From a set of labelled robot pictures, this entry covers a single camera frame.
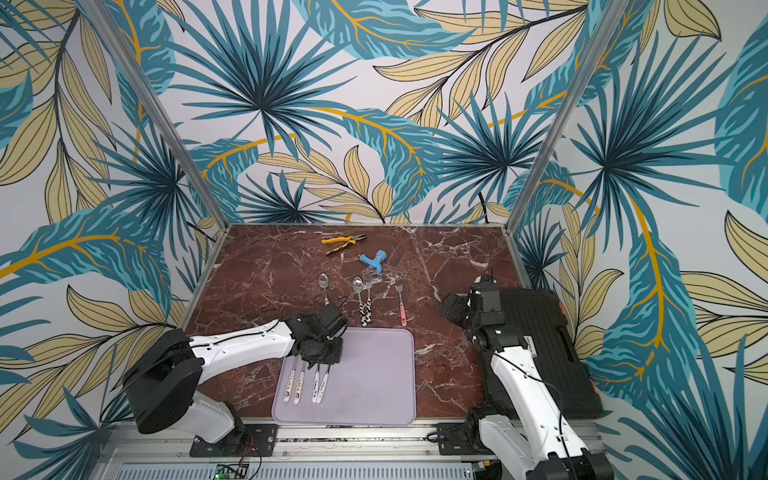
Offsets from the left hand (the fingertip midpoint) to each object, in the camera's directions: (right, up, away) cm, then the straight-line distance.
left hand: (334, 360), depth 84 cm
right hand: (+34, +16, -2) cm, 38 cm away
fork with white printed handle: (-12, -5, -4) cm, 13 cm away
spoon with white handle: (-2, -6, -3) cm, 7 cm away
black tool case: (+60, +11, +4) cm, 61 cm away
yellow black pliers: (+1, +35, +29) cm, 46 cm away
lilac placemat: (+11, -6, -1) cm, 13 cm away
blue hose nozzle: (+11, +27, +22) cm, 37 cm away
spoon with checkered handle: (+5, +20, +18) cm, 27 cm away
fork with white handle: (-4, -8, -5) cm, 10 cm away
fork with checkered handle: (+9, +19, +19) cm, 28 cm away
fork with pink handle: (+19, +18, +19) cm, 32 cm away
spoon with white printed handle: (-9, -7, -4) cm, 12 cm away
